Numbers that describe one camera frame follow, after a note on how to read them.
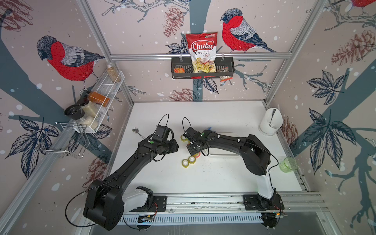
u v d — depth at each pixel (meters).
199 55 0.83
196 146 0.66
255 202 0.72
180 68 0.93
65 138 0.58
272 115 0.95
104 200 0.39
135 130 1.01
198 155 0.90
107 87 0.87
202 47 0.81
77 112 0.58
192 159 0.88
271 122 0.98
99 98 0.72
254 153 0.54
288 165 0.87
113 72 0.85
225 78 0.90
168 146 0.71
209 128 1.04
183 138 0.75
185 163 0.88
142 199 0.62
